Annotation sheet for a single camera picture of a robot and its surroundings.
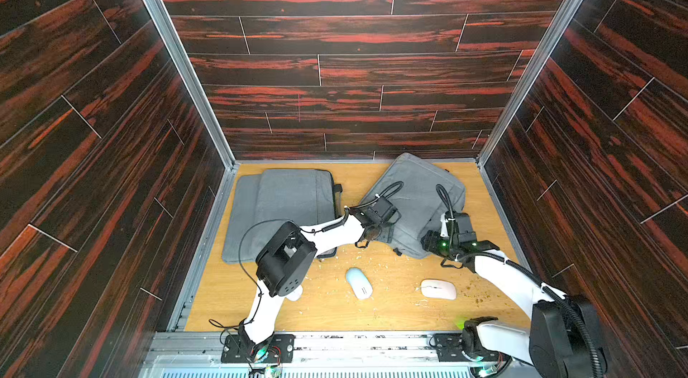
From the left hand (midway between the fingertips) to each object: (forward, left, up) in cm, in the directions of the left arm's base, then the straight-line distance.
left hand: (383, 231), depth 93 cm
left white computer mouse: (-22, +28, -3) cm, 36 cm away
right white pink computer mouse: (-19, -16, -3) cm, 25 cm away
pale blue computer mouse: (-17, +9, -3) cm, 20 cm away
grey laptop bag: (+12, +29, +3) cm, 32 cm away
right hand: (-3, -17, 0) cm, 17 cm away
